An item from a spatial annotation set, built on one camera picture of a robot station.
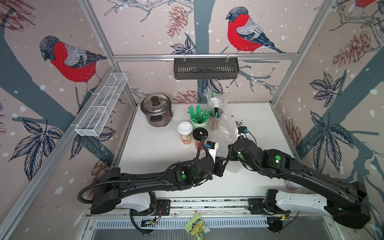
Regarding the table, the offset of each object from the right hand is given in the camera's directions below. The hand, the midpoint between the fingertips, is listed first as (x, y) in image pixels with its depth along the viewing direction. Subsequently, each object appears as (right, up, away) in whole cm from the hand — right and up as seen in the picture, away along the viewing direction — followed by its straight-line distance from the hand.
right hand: (226, 145), depth 70 cm
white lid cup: (-21, +6, +15) cm, 26 cm away
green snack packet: (-15, -38, -2) cm, 41 cm away
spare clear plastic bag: (-1, +5, -2) cm, 5 cm away
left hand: (+1, -6, -3) cm, 7 cm away
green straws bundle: (-12, +14, +26) cm, 32 cm away
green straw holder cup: (-15, +8, +20) cm, 26 cm away
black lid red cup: (-13, +4, +11) cm, 18 cm away
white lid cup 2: (-1, +24, +27) cm, 37 cm away
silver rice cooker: (-40, +20, +26) cm, 52 cm away
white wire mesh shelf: (-65, +12, +1) cm, 66 cm away
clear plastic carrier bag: (0, +17, +16) cm, 23 cm away
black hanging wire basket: (-7, +48, +34) cm, 59 cm away
